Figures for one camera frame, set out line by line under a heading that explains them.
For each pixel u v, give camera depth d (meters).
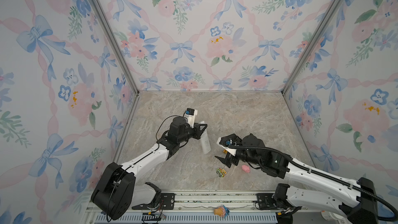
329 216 0.67
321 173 0.45
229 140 0.60
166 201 0.75
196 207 0.73
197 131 0.72
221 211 0.69
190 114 0.72
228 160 0.63
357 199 0.40
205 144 0.81
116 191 0.41
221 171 0.81
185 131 0.68
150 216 0.73
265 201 0.74
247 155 0.57
